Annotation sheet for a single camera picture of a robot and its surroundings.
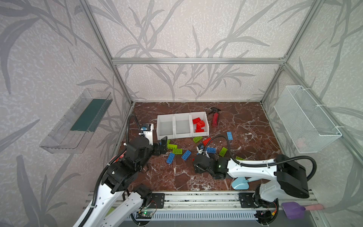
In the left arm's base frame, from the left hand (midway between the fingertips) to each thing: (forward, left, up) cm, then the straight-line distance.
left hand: (161, 132), depth 67 cm
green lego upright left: (+10, +1, -30) cm, 32 cm away
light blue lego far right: (+15, -42, -28) cm, 53 cm away
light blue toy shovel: (-16, -43, -27) cm, 53 cm away
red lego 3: (+19, -20, -28) cm, 40 cm away
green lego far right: (-2, -45, -27) cm, 52 cm away
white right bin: (+30, -24, -25) cm, 46 cm away
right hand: (-4, -19, -23) cm, 30 cm away
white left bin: (+23, +5, -29) cm, 37 cm away
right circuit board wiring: (-31, -53, -31) cm, 69 cm away
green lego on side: (+5, -1, -27) cm, 27 cm away
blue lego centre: (0, -12, -28) cm, 30 cm away
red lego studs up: (+10, -25, -29) cm, 39 cm away
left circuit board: (-31, +8, -29) cm, 43 cm away
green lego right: (+3, -36, -30) cm, 47 cm away
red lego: (+26, -18, -27) cm, 42 cm away
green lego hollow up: (+3, -6, -28) cm, 29 cm away
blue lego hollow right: (+4, -28, -28) cm, 40 cm away
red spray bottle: (+30, -33, -27) cm, 52 cm away
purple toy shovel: (-29, -67, -27) cm, 78 cm away
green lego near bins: (+11, -19, -28) cm, 36 cm away
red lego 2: (+21, -21, -24) cm, 38 cm away
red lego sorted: (+22, -21, -24) cm, 39 cm away
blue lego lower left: (-2, -2, -28) cm, 29 cm away
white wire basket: (-1, -68, +6) cm, 68 cm away
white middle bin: (+22, -8, -27) cm, 36 cm away
